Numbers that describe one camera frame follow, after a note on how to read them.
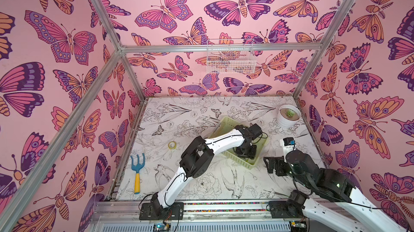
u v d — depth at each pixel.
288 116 0.96
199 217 0.73
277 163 0.60
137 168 0.87
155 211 0.64
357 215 0.44
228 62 1.06
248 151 0.78
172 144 0.96
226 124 1.03
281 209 0.73
